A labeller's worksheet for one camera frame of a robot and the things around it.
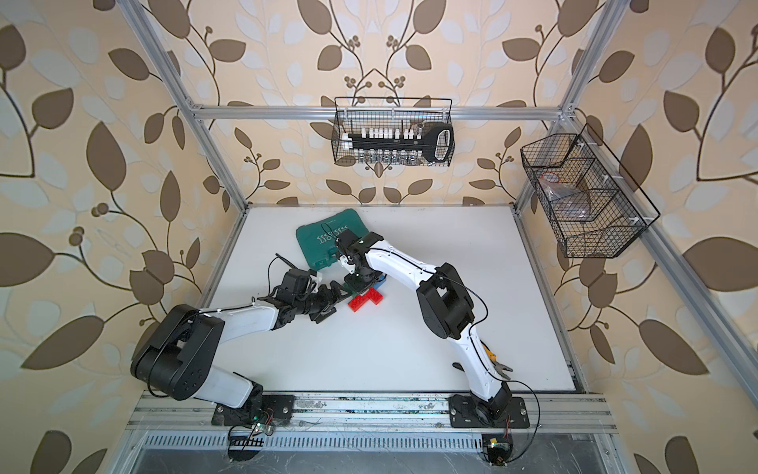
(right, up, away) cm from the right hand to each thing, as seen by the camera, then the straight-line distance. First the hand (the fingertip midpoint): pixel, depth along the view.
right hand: (364, 287), depth 94 cm
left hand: (-5, -3, -5) cm, 7 cm away
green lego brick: (-4, +2, -10) cm, 11 cm away
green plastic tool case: (-18, +15, +11) cm, 26 cm away
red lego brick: (-2, -4, -3) cm, 5 cm away
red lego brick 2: (+3, -2, -2) cm, 5 cm away
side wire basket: (+60, +24, -20) cm, 67 cm away
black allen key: (-31, +8, +13) cm, 35 cm away
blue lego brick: (+6, +5, -12) cm, 14 cm away
